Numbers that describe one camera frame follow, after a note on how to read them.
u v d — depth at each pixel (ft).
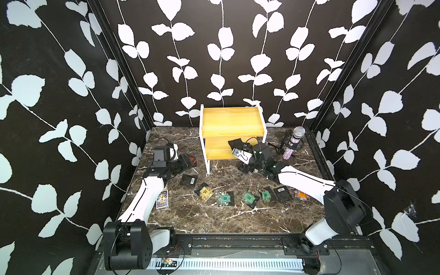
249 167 2.56
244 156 2.40
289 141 2.69
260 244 2.49
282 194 2.96
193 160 2.68
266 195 2.92
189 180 3.11
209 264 2.30
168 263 2.32
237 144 2.96
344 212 1.46
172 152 2.35
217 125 2.49
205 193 2.96
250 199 2.89
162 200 2.81
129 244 1.30
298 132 2.50
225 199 2.89
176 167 2.32
